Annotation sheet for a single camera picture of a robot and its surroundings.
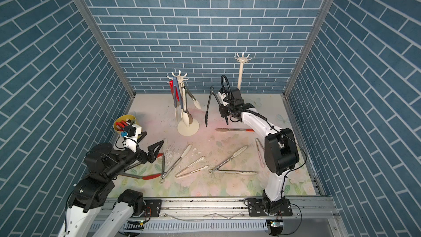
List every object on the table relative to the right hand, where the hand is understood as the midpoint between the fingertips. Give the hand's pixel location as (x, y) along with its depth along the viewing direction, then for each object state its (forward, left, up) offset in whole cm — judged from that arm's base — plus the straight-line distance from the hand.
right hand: (223, 107), depth 93 cm
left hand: (-30, +24, +13) cm, 41 cm away
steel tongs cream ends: (-31, +1, -14) cm, 34 cm away
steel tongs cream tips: (-14, +17, +7) cm, 23 cm away
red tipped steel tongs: (-37, +36, -15) cm, 54 cm away
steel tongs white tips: (-35, +27, -14) cm, 47 cm away
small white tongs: (-31, +11, -15) cm, 36 cm away
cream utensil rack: (-7, +25, -15) cm, 30 cm away
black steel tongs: (+7, +7, +5) cm, 11 cm away
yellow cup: (-11, +54, -1) cm, 55 cm away
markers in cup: (-15, +55, -3) cm, 57 cm away
